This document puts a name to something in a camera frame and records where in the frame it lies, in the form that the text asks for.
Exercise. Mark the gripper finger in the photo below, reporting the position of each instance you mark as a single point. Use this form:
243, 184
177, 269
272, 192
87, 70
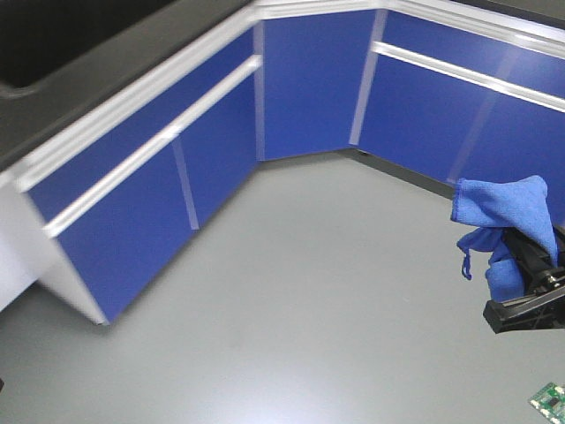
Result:
532, 260
561, 247

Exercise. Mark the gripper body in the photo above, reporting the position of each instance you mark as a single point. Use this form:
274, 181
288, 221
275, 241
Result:
525, 311

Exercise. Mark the blue cloth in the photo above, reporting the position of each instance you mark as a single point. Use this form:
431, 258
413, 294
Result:
503, 207

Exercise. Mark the green circuit board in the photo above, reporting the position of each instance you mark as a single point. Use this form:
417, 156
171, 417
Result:
551, 401

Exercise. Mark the blue corner cabinet panel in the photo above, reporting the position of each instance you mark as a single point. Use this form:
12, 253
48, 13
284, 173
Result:
309, 84

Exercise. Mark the dark-top bench with sink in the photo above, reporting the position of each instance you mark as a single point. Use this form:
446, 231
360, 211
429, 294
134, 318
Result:
132, 185

